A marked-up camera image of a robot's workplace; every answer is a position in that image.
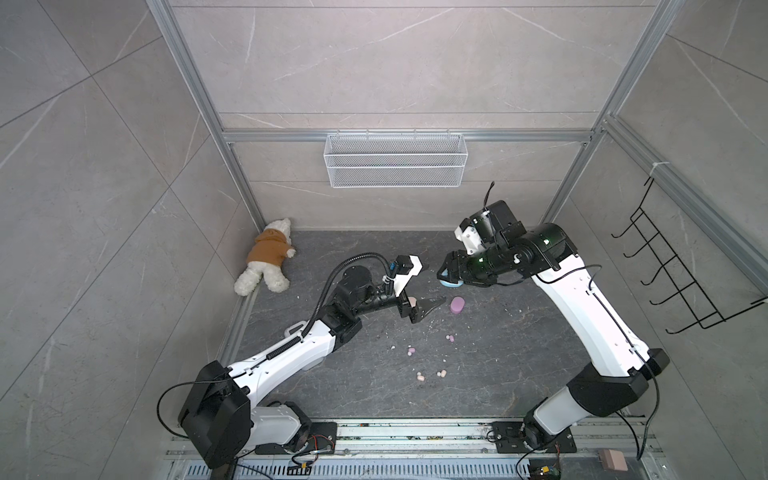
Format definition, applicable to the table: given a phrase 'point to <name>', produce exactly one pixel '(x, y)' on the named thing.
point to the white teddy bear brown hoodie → (266, 258)
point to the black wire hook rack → (697, 302)
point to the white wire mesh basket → (396, 161)
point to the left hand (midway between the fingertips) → (435, 276)
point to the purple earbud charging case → (457, 304)
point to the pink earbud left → (420, 377)
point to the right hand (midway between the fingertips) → (446, 274)
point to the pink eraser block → (613, 459)
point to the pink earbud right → (442, 373)
